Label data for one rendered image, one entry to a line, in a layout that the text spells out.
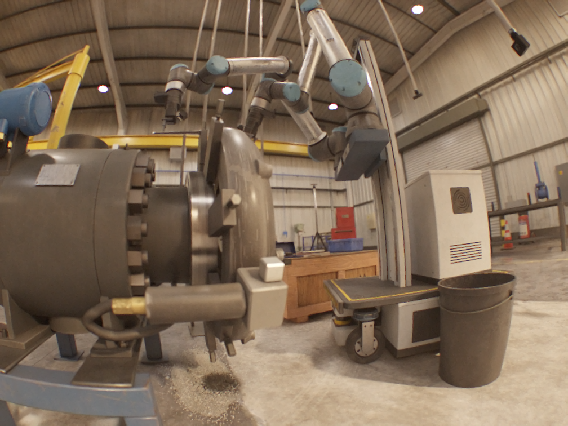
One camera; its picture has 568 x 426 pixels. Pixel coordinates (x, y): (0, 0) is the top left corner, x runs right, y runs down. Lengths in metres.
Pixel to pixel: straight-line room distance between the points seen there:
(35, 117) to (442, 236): 1.56
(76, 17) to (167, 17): 3.52
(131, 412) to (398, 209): 1.22
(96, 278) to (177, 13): 9.40
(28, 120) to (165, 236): 0.56
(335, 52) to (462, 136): 8.81
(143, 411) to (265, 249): 0.48
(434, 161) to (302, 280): 9.07
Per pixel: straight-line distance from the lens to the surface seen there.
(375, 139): 1.10
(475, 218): 1.33
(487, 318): 0.90
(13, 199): 0.79
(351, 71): 1.07
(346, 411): 0.89
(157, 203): 0.79
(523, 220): 7.89
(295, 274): 1.76
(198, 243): 0.70
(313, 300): 1.88
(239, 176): 0.60
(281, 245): 1.94
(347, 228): 4.77
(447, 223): 1.22
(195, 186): 0.76
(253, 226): 0.57
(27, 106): 0.86
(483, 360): 0.96
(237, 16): 9.68
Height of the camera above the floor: 0.54
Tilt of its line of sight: 8 degrees up
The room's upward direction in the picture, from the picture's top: 3 degrees counter-clockwise
